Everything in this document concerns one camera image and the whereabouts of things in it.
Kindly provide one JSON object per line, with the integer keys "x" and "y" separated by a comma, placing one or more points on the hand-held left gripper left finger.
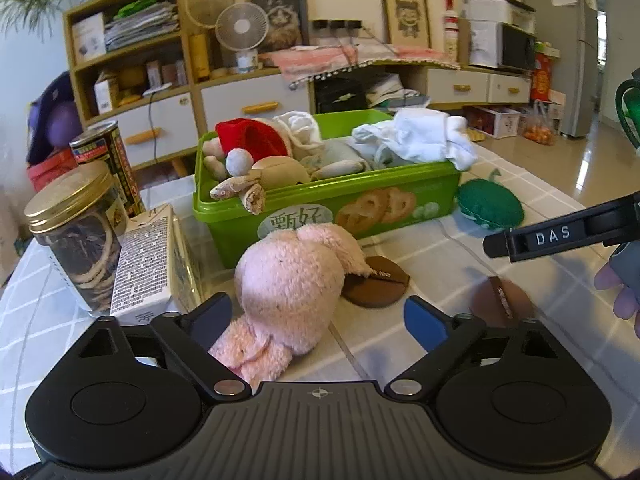
{"x": 215, "y": 312}

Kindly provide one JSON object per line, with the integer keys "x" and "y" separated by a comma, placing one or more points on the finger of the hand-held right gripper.
{"x": 550, "y": 237}

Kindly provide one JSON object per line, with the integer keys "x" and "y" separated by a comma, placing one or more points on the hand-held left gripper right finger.
{"x": 425, "y": 322}

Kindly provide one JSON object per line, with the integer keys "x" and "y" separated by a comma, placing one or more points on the pink plush toy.
{"x": 285, "y": 285}

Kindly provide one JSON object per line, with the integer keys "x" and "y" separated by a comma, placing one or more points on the green plastic bin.
{"x": 310, "y": 205}

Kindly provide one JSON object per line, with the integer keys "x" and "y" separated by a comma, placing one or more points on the beige plush sheep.
{"x": 280, "y": 170}

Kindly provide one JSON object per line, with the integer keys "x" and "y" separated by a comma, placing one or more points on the white cloth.
{"x": 425, "y": 130}

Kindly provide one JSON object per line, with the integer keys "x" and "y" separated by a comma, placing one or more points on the red plush hat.
{"x": 255, "y": 135}

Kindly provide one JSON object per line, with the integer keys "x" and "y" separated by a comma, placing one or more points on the person's right hand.
{"x": 627, "y": 310}

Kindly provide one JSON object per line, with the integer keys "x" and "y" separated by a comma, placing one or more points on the grey checked tablecloth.
{"x": 440, "y": 260}

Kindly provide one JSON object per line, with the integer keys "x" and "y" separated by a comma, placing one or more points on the dark green knit cushion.
{"x": 492, "y": 205}

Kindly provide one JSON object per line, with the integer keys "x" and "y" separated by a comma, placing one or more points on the printed carton box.
{"x": 145, "y": 260}

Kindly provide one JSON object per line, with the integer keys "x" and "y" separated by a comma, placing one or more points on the bag of oranges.
{"x": 537, "y": 127}

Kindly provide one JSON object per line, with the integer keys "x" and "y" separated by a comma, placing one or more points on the white patterned box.
{"x": 492, "y": 122}

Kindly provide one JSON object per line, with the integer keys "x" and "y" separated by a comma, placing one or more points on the green translucent jug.
{"x": 630, "y": 110}

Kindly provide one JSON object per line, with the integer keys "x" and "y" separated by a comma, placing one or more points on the white cabinet drawer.
{"x": 155, "y": 127}
{"x": 457, "y": 86}
{"x": 509, "y": 89}
{"x": 255, "y": 105}

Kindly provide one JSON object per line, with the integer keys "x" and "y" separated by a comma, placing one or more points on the glass jar with gold lid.
{"x": 75, "y": 240}

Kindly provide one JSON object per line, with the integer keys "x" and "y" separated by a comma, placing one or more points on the red gift box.
{"x": 541, "y": 77}

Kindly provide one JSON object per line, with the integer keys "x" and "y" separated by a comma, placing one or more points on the printed tin can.
{"x": 110, "y": 160}

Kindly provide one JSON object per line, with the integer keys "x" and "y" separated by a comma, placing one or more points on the silver refrigerator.
{"x": 570, "y": 50}

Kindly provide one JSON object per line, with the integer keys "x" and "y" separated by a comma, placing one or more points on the microwave oven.
{"x": 517, "y": 47}

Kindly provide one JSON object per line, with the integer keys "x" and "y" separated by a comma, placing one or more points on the folded cloths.
{"x": 397, "y": 92}

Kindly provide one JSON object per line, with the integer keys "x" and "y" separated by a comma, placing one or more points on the red patterned bag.
{"x": 50, "y": 170}

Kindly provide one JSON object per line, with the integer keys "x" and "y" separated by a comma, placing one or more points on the white bottle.
{"x": 451, "y": 37}

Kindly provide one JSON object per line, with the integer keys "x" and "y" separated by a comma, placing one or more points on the white appliance box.
{"x": 495, "y": 10}

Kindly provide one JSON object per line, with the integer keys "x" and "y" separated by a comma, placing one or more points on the small white box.
{"x": 106, "y": 92}

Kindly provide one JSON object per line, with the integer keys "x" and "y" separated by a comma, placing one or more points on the pink fringed cloth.
{"x": 380, "y": 57}

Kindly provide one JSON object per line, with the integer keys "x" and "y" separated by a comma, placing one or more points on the purple bag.
{"x": 55, "y": 120}

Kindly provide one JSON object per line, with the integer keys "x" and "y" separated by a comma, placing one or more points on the wooden cabinet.
{"x": 192, "y": 60}

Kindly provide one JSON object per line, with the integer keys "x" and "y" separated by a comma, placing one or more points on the yellow tube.
{"x": 199, "y": 57}

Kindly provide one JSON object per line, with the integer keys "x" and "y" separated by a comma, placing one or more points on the framed cartoon girl picture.
{"x": 405, "y": 15}

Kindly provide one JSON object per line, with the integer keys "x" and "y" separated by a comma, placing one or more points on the white desk fan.
{"x": 241, "y": 27}

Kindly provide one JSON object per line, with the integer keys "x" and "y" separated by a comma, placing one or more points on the stack of papers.
{"x": 140, "y": 25}

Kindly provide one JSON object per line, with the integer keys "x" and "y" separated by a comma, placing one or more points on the framed cat picture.
{"x": 285, "y": 20}

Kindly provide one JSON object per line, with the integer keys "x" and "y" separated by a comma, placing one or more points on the white box with picture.
{"x": 89, "y": 35}

